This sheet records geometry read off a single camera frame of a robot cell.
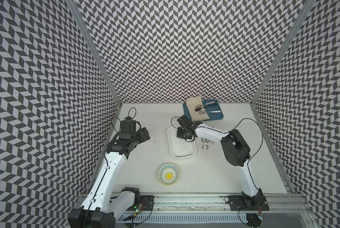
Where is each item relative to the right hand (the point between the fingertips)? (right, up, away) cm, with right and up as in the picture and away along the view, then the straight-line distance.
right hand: (179, 136), depth 98 cm
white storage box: (-1, -7, -3) cm, 8 cm away
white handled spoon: (+19, +17, +14) cm, 29 cm away
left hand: (-21, +3, -19) cm, 29 cm away
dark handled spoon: (+16, +20, +14) cm, 29 cm away
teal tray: (+27, +21, +17) cm, 38 cm away
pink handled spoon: (+16, +22, +17) cm, 32 cm away
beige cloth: (+11, +25, +21) cm, 34 cm away
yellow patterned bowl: (-7, -20, -15) cm, 26 cm away
